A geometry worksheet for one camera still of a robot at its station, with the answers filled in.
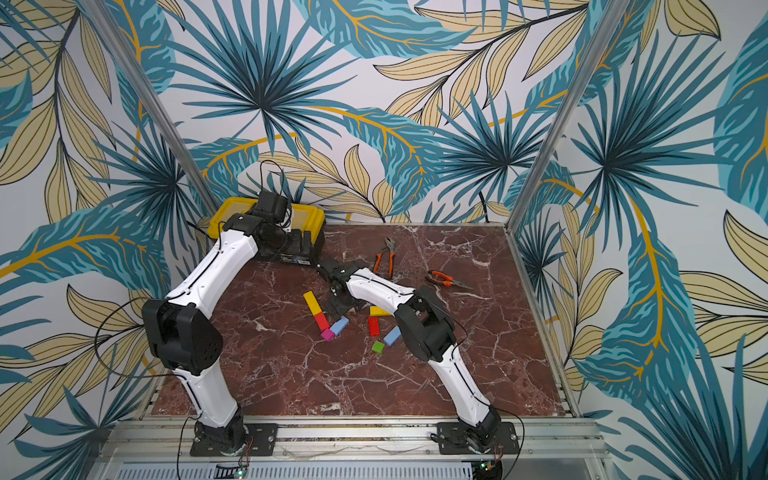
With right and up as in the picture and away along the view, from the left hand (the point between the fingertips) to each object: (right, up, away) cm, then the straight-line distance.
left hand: (295, 248), depth 87 cm
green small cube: (+24, -29, +2) cm, 38 cm away
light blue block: (+12, -23, +5) cm, 27 cm away
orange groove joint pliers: (+28, +2, +27) cm, 38 cm away
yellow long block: (+23, -20, +8) cm, 32 cm away
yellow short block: (+2, -17, +11) cm, 21 cm away
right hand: (+14, -17, +10) cm, 24 cm away
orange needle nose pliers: (+48, -11, +16) cm, 51 cm away
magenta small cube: (+8, -26, +4) cm, 27 cm away
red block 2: (+23, -24, +7) cm, 34 cm away
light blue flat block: (+28, -26, +4) cm, 39 cm away
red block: (+6, -22, +6) cm, 24 cm away
